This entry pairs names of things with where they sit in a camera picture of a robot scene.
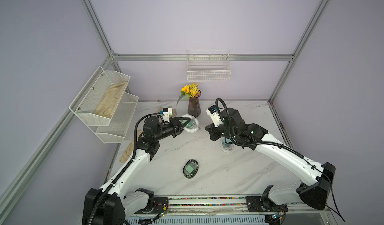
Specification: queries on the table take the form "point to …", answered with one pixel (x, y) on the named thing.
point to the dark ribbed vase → (194, 108)
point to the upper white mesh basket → (96, 103)
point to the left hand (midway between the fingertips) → (189, 122)
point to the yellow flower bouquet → (191, 90)
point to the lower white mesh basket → (115, 133)
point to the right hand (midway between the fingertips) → (207, 129)
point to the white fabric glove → (174, 111)
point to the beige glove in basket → (110, 99)
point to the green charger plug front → (190, 168)
